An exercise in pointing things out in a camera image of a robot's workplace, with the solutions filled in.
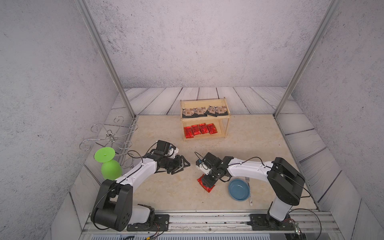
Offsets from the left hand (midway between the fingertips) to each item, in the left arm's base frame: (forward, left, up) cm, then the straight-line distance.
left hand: (188, 166), depth 83 cm
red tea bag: (-10, -10, -7) cm, 15 cm away
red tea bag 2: (+28, +1, -5) cm, 29 cm away
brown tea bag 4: (+33, -23, +12) cm, 42 cm away
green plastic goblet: (-8, +33, +15) cm, 37 cm away
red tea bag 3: (+31, -4, -5) cm, 32 cm away
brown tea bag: (+30, +1, +12) cm, 32 cm away
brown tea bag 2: (+30, -7, +12) cm, 33 cm away
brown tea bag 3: (+32, -15, +12) cm, 37 cm away
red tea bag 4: (+32, -10, -5) cm, 34 cm away
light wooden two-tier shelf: (+26, -11, +11) cm, 31 cm away
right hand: (-5, -10, -7) cm, 14 cm away
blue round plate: (-10, -27, -8) cm, 30 cm away
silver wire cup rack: (+4, +31, +21) cm, 38 cm away
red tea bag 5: (+31, -16, -5) cm, 36 cm away
